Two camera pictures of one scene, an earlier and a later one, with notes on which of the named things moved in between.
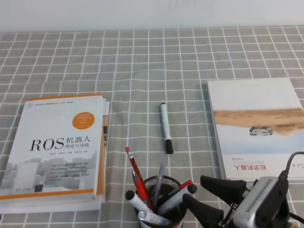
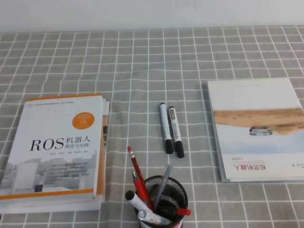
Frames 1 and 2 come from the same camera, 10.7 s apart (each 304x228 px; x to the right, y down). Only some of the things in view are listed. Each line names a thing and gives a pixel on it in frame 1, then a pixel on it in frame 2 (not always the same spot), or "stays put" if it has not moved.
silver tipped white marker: (145, 216) stays put
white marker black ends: (176, 197) → (179, 145)
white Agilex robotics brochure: (259, 125) stays put
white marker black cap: (168, 139) stays put
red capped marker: (182, 185) → (182, 212)
